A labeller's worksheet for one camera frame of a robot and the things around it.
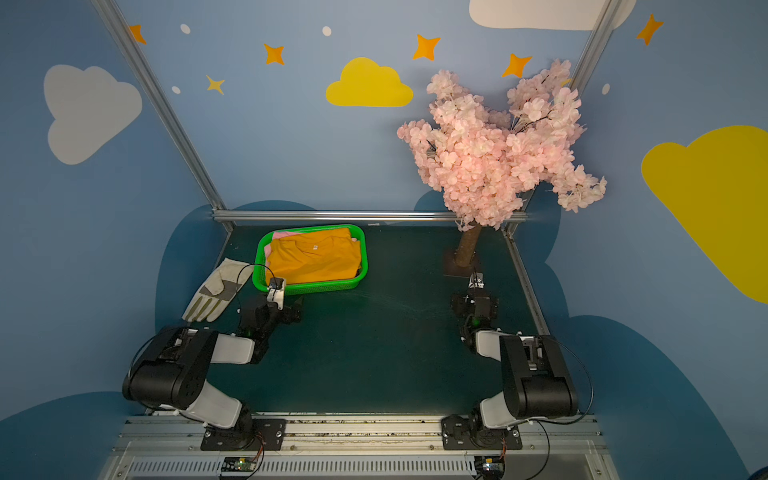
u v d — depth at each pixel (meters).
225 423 0.61
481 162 0.68
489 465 0.73
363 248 1.03
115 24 0.70
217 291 1.01
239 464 0.72
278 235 1.06
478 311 0.73
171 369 0.46
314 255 1.04
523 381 0.45
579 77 0.80
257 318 0.72
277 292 0.82
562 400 0.45
